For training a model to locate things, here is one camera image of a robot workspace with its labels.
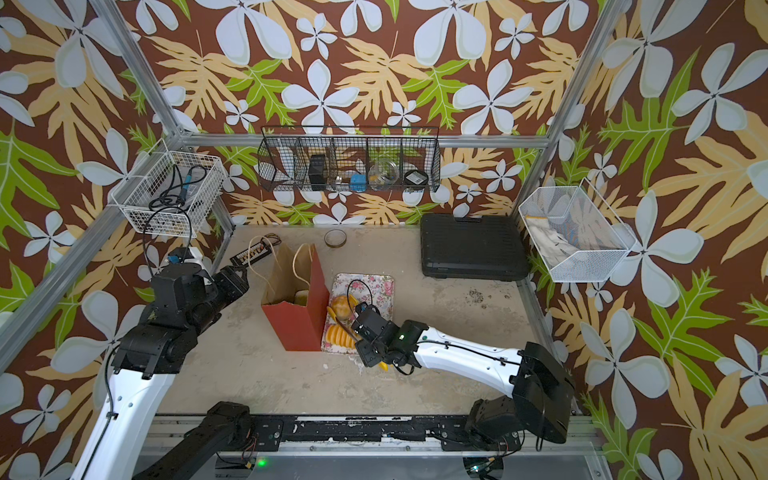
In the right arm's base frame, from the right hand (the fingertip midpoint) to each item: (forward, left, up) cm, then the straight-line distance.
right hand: (366, 344), depth 81 cm
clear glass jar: (+46, -5, +23) cm, 52 cm away
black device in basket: (+45, +16, +24) cm, 53 cm away
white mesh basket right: (+24, -58, +19) cm, 65 cm away
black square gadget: (+48, -16, +20) cm, 55 cm away
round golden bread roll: (+13, +9, -3) cm, 16 cm away
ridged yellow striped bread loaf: (+5, +9, -5) cm, 12 cm away
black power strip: (+40, +42, -7) cm, 59 cm away
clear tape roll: (+48, +15, -9) cm, 51 cm away
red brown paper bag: (+18, +23, -4) cm, 29 cm away
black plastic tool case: (+38, -43, -4) cm, 58 cm away
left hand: (+8, +28, +24) cm, 37 cm away
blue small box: (+45, +3, +20) cm, 50 cm away
